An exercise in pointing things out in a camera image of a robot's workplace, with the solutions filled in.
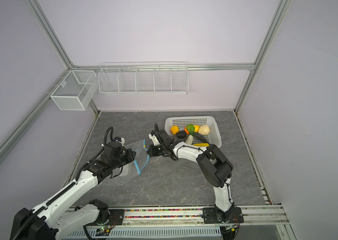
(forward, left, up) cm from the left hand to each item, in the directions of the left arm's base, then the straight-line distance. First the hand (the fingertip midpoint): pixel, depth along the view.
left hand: (136, 154), depth 81 cm
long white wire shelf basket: (+48, -3, +17) cm, 51 cm away
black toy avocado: (+18, -27, -9) cm, 33 cm away
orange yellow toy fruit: (+22, -22, -8) cm, 32 cm away
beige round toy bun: (+20, -43, -8) cm, 48 cm away
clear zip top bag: (-8, +2, -2) cm, 8 cm away
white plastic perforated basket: (+14, -48, -9) cm, 50 cm away
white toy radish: (+14, -32, -10) cm, 36 cm away
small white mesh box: (+47, +44, +9) cm, 65 cm away
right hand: (+4, -5, -6) cm, 8 cm away
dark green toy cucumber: (+16, -40, -11) cm, 45 cm away
